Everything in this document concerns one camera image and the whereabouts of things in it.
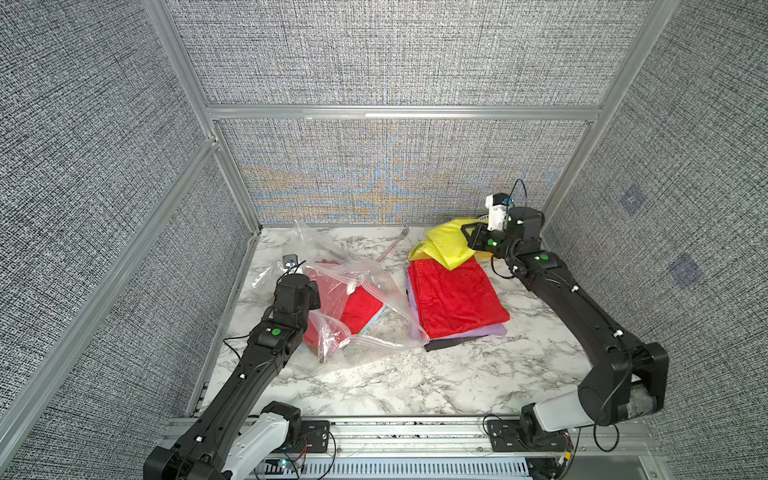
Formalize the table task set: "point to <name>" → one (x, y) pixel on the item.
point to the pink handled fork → (406, 229)
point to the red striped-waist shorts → (455, 301)
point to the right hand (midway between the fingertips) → (465, 218)
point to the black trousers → (450, 341)
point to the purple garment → (495, 328)
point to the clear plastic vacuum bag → (393, 329)
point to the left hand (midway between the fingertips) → (307, 278)
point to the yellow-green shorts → (447, 244)
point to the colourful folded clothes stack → (344, 311)
